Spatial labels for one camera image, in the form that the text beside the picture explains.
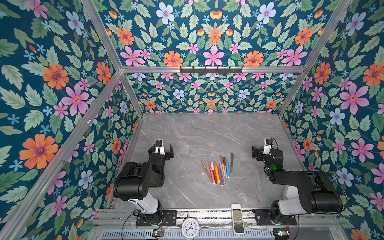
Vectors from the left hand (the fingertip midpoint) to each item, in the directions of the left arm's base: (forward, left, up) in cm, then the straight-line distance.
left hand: (163, 141), depth 89 cm
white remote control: (-43, -39, -9) cm, 58 cm away
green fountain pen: (-9, -43, -11) cm, 45 cm away
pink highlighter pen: (-18, -29, -12) cm, 36 cm away
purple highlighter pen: (-20, -34, -11) cm, 41 cm away
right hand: (-5, -61, -4) cm, 61 cm away
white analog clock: (-44, -16, -7) cm, 48 cm away
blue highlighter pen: (-15, -39, -12) cm, 43 cm away
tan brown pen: (-11, -24, -12) cm, 28 cm away
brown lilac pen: (-14, -37, -11) cm, 41 cm away
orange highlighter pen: (-18, -32, -11) cm, 38 cm away
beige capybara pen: (-15, -36, -11) cm, 41 cm away
